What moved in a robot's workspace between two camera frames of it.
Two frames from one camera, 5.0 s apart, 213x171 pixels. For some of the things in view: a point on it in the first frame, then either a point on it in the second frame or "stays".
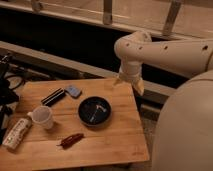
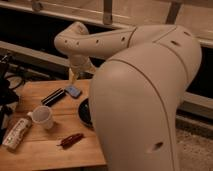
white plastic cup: (43, 116) stays
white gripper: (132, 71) to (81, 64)
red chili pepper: (70, 141) stays
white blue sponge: (73, 90) stays
